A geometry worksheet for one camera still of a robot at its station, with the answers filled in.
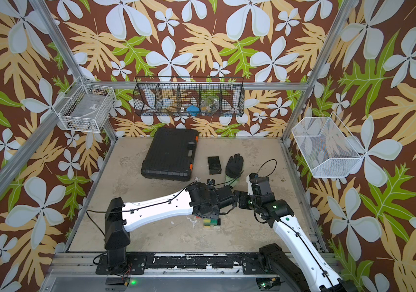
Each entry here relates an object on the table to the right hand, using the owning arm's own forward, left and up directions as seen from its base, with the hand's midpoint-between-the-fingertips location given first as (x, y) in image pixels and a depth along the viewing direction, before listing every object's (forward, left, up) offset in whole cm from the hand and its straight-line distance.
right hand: (238, 196), depth 80 cm
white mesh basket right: (+17, -41, +13) cm, 46 cm away
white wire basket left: (+35, +71, +23) cm, 83 cm away
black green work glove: (+23, -2, -13) cm, 26 cm away
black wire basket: (+51, +24, +18) cm, 59 cm away
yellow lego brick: (-8, +14, -11) cm, 19 cm away
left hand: (-7, +11, +1) cm, 13 cm away
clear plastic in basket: (+47, +12, +15) cm, 51 cm away
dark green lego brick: (-9, +11, -8) cm, 16 cm away
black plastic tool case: (+29, +34, -6) cm, 45 cm away
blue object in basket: (+42, +21, +15) cm, 50 cm away
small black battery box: (+23, +10, -7) cm, 26 cm away
